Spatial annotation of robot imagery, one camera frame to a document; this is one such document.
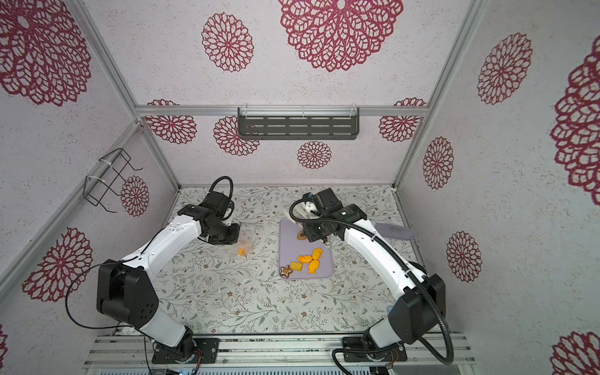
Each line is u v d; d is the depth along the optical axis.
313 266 0.92
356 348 0.74
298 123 0.95
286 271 0.90
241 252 0.94
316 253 0.95
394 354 0.72
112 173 0.80
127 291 0.44
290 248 0.97
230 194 0.81
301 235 1.00
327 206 0.60
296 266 0.92
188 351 0.67
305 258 0.95
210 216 0.63
